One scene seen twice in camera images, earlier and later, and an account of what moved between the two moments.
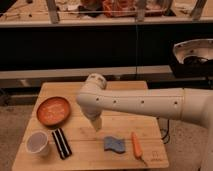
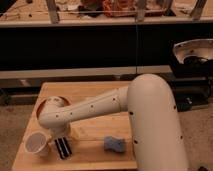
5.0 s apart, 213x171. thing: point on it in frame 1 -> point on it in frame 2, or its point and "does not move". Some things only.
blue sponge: [115, 144] does not move
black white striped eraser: [62, 143] does not move
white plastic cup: [37, 143] does not move
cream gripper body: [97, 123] -> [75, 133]
